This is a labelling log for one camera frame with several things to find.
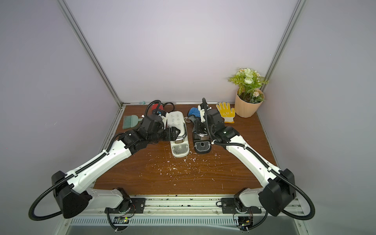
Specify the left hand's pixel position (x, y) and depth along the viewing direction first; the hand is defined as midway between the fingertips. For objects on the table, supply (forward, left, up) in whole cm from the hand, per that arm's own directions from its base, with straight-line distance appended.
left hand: (178, 131), depth 74 cm
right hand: (+7, -9, +1) cm, 12 cm away
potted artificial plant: (+37, -49, -9) cm, 61 cm away
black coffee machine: (+6, -14, -23) cm, 27 cm away
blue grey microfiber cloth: (+8, -8, +5) cm, 12 cm away
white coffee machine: (+3, +1, -23) cm, 23 cm away
